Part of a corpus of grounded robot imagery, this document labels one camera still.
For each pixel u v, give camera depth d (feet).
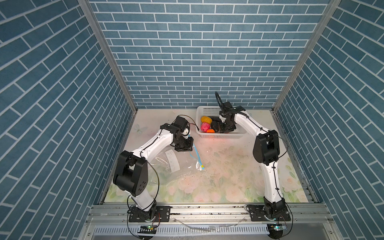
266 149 1.93
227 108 2.64
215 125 3.49
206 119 3.55
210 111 3.67
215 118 3.48
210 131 3.34
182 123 2.33
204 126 3.34
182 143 2.42
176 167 2.80
